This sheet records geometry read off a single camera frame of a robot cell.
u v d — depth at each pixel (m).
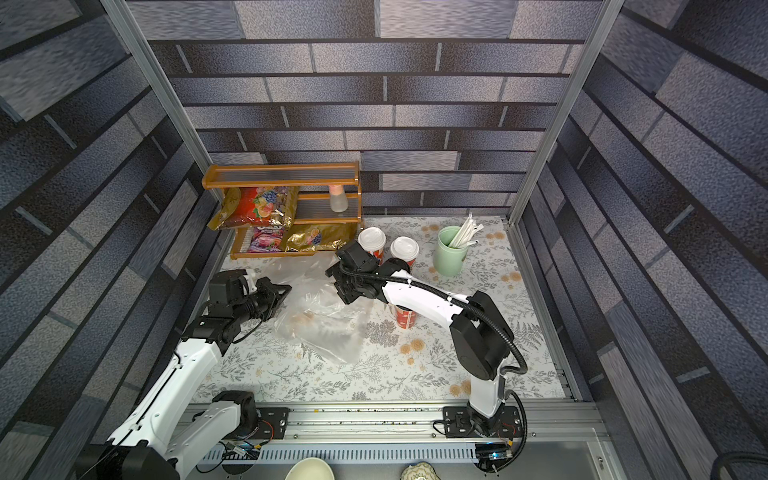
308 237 1.07
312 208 1.11
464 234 0.94
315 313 0.92
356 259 0.64
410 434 0.73
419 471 0.67
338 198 0.98
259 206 0.95
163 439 0.42
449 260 0.98
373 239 0.90
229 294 0.61
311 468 0.66
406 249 0.89
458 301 0.49
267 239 1.09
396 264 0.87
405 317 0.82
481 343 0.47
